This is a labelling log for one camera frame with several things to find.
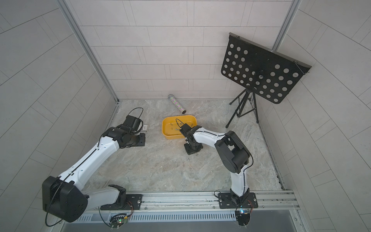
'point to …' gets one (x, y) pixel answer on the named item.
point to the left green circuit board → (118, 223)
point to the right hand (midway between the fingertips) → (191, 152)
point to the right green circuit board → (243, 217)
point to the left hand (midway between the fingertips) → (145, 138)
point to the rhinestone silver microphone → (179, 107)
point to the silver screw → (171, 124)
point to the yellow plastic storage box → (171, 125)
